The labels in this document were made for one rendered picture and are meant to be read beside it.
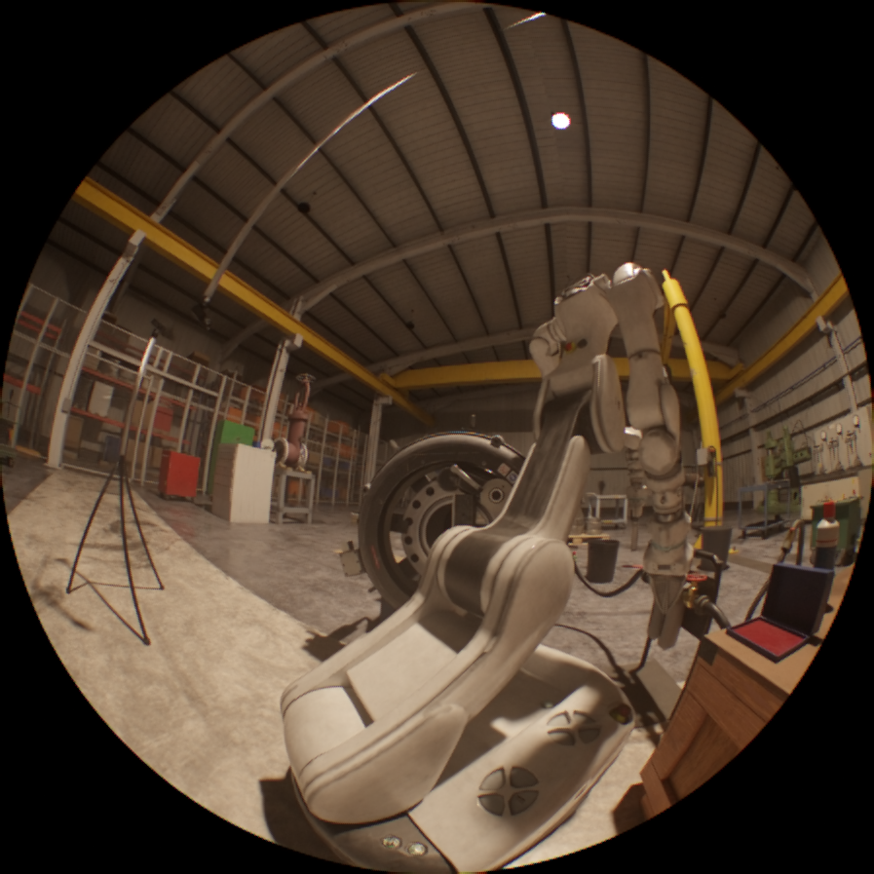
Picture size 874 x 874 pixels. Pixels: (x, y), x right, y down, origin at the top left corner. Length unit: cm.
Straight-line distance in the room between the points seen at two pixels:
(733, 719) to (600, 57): 844
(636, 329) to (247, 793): 122
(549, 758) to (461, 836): 18
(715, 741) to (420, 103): 820
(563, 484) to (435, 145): 783
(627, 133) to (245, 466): 1039
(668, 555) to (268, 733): 105
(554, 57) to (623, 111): 190
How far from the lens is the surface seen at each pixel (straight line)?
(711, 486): 421
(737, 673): 61
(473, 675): 39
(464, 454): 98
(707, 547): 327
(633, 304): 56
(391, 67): 770
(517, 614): 39
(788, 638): 69
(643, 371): 50
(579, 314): 90
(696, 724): 72
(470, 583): 44
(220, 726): 102
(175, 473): 579
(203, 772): 92
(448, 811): 56
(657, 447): 48
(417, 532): 115
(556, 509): 51
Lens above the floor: 74
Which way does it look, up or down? 12 degrees up
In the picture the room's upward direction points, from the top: 4 degrees clockwise
